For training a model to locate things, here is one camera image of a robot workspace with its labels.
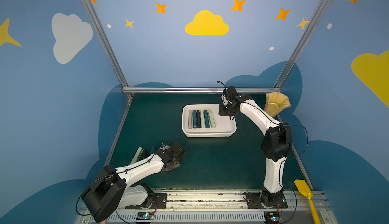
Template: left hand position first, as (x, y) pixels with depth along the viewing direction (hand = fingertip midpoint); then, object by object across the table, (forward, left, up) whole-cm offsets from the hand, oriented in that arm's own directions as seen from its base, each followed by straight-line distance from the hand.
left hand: (177, 163), depth 86 cm
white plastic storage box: (+26, -31, -1) cm, 40 cm away
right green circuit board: (-24, -48, -1) cm, 54 cm away
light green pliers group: (+29, -22, +1) cm, 36 cm away
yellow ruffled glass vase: (+36, -61, +16) cm, 73 cm away
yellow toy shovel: (-12, -68, +1) cm, 69 cm away
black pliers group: (+5, +19, +1) cm, 20 cm away
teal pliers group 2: (+30, -18, +2) cm, 35 cm away
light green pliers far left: (+3, +23, +3) cm, 23 cm away
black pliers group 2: (+30, -12, +2) cm, 33 cm away
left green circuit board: (-25, +12, 0) cm, 28 cm away
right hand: (+30, -28, +13) cm, 43 cm away
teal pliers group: (+30, -9, +1) cm, 32 cm away
